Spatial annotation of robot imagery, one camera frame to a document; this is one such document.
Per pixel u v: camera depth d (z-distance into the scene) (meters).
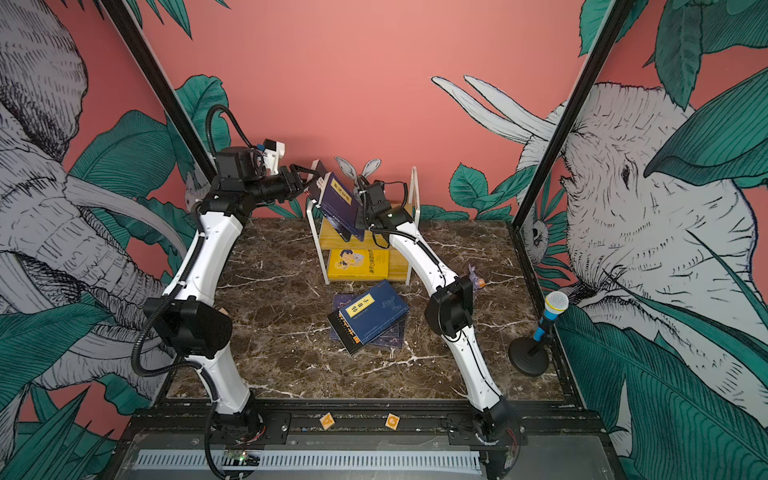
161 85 0.82
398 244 0.66
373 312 0.90
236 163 0.59
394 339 0.88
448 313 0.59
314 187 0.78
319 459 0.70
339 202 0.84
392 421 0.75
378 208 0.71
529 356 0.85
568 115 0.88
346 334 0.86
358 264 1.01
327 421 0.75
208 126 0.56
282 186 0.69
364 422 0.78
